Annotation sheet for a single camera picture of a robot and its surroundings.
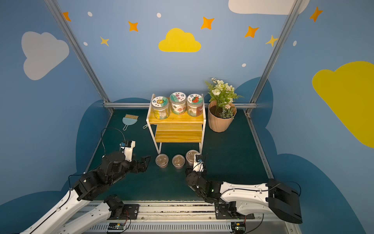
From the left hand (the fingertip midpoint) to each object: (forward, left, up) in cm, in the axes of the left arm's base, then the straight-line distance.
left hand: (143, 154), depth 71 cm
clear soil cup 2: (+4, -16, -17) cm, 24 cm away
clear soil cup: (+5, -6, -18) cm, 20 cm away
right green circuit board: (-27, -49, -25) cm, 61 cm away
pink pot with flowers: (+40, -45, -5) cm, 61 cm away
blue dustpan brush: (+42, +26, -23) cm, 54 cm away
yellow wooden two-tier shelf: (+21, -15, -7) cm, 27 cm away
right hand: (+2, -25, -9) cm, 27 cm away
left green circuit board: (-28, +13, -24) cm, 39 cm away
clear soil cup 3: (+2, -23, -6) cm, 24 cm away
